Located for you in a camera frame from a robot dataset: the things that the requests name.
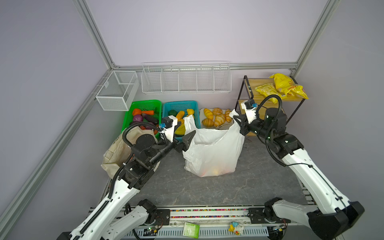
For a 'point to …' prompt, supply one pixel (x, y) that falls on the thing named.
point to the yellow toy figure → (236, 228)
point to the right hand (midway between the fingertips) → (235, 116)
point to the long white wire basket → (186, 77)
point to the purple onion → (137, 118)
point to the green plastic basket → (154, 105)
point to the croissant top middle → (217, 111)
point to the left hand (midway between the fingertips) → (187, 129)
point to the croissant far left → (208, 114)
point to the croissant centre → (219, 119)
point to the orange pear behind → (180, 114)
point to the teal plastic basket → (182, 106)
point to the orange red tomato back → (136, 111)
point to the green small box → (191, 230)
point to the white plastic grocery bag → (213, 152)
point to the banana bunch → (181, 129)
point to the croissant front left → (207, 122)
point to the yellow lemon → (190, 111)
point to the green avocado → (172, 112)
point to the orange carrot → (150, 112)
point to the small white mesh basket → (117, 91)
